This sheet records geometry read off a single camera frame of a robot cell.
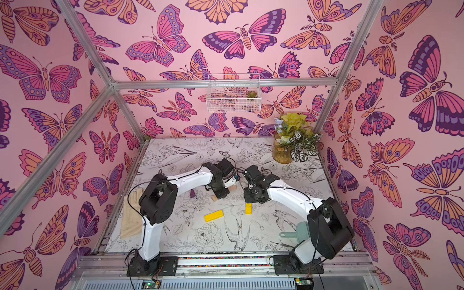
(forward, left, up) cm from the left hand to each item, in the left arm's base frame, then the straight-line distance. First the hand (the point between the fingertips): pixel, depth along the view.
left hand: (225, 192), depth 95 cm
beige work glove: (-13, +45, -1) cm, 47 cm away
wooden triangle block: (-5, +5, +3) cm, 8 cm away
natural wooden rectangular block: (-3, -4, +10) cm, 11 cm away
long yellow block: (-12, +5, -1) cm, 14 cm away
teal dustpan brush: (-20, -36, -1) cm, 41 cm away
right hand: (-5, -13, +6) cm, 15 cm away
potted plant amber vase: (+16, -34, +24) cm, 44 cm away
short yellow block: (-9, -12, 0) cm, 15 cm away
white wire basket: (+40, -5, +33) cm, 53 cm away
